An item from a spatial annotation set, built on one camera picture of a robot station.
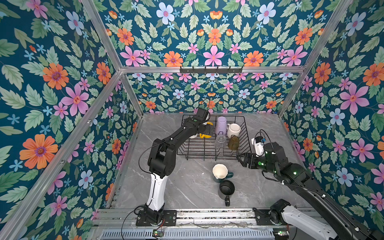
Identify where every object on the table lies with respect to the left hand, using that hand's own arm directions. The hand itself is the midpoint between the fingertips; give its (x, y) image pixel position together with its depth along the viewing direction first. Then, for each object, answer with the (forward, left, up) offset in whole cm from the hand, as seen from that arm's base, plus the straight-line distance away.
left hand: (209, 125), depth 94 cm
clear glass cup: (-10, -6, -4) cm, 12 cm away
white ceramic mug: (-1, +11, -10) cm, 15 cm away
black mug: (-36, -7, -13) cm, 39 cm away
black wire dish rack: (-10, +4, -13) cm, 17 cm away
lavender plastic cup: (+1, -8, -2) cm, 8 cm away
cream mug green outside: (-27, -4, -12) cm, 30 cm away
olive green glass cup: (-11, -15, -6) cm, 19 cm away
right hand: (-27, -13, +7) cm, 31 cm away
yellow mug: (-2, +4, -10) cm, 10 cm away
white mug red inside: (0, -16, -5) cm, 17 cm away
